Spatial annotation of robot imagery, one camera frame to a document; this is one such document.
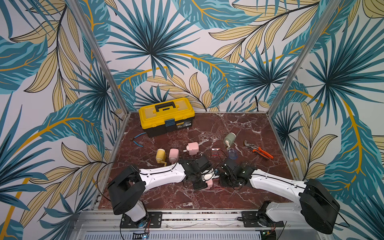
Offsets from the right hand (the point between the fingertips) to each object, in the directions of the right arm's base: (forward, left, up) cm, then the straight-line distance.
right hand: (219, 181), depth 84 cm
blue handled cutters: (+31, +56, -1) cm, 64 cm away
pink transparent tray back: (+18, 0, +1) cm, 18 cm away
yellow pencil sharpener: (+14, +33, +6) cm, 36 cm away
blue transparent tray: (+17, -11, -1) cm, 21 cm away
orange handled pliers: (+20, -29, -1) cm, 35 cm away
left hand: (-1, +10, +3) cm, 11 cm away
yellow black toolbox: (+38, +31, +15) cm, 51 cm away
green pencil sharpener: (+24, -9, +6) cm, 26 cm away
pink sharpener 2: (-3, +6, +5) cm, 9 cm away
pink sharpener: (+19, +14, +5) cm, 24 cm away
